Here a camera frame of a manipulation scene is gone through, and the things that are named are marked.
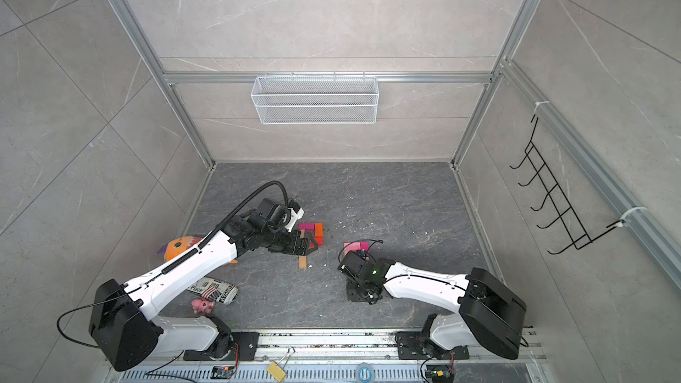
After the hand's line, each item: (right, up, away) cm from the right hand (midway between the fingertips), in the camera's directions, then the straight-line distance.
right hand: (356, 294), depth 82 cm
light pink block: (-1, +13, +11) cm, 17 cm away
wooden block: (-18, +8, +6) cm, 21 cm away
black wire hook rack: (+52, +31, -14) cm, 62 cm away
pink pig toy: (-47, -2, -4) cm, 48 cm away
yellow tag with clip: (-22, -15, -12) cm, 29 cm away
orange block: (-14, +18, +16) cm, 27 cm away
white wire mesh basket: (-13, +68, +19) cm, 71 cm away
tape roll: (+2, -16, -12) cm, 21 cm away
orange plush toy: (-27, +18, -27) cm, 43 cm away
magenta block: (+4, +13, +13) cm, 18 cm away
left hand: (-14, +17, -4) cm, 23 cm away
